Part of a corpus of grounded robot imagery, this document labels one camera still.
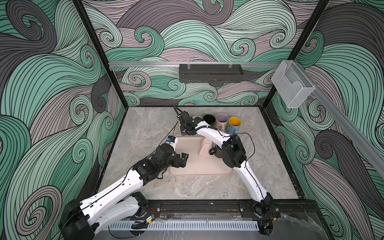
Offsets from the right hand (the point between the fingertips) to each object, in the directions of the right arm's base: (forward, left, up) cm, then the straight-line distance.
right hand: (186, 129), depth 100 cm
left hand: (-23, +1, +11) cm, 26 cm away
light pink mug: (-15, -14, +4) cm, 21 cm away
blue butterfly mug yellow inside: (+1, -33, +5) cm, 33 cm away
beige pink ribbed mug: (+2, -24, +5) cm, 25 cm away
